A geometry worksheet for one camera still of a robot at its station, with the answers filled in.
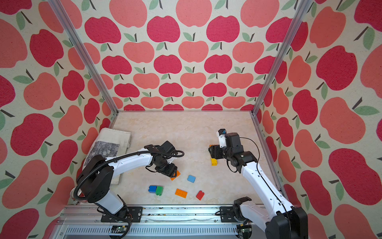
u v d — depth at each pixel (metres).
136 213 0.75
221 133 0.72
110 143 0.95
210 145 1.00
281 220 0.38
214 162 0.91
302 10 0.70
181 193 0.81
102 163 0.49
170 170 0.76
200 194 0.80
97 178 0.46
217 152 0.70
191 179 0.87
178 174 0.84
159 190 0.81
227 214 0.74
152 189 0.82
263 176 0.48
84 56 0.87
